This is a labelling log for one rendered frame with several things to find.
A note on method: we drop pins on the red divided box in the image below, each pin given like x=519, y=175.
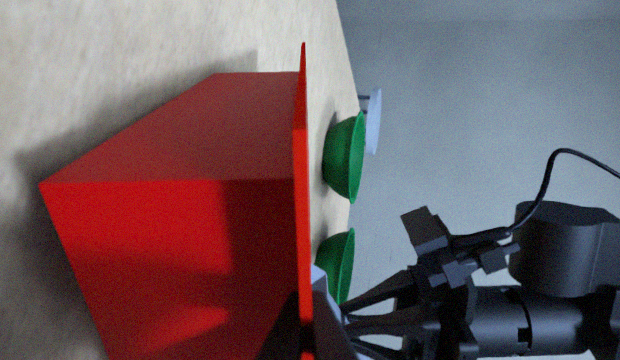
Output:
x=183, y=231

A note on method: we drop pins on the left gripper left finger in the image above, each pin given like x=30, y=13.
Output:
x=284, y=341

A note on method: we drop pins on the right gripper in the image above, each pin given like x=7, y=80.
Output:
x=473, y=327

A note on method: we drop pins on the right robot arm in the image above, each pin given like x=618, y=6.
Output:
x=568, y=254

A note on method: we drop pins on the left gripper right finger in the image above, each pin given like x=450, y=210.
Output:
x=329, y=339

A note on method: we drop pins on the green bowl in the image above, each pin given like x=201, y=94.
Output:
x=342, y=158
x=336, y=257

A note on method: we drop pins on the light blue scoop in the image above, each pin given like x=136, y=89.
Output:
x=319, y=282

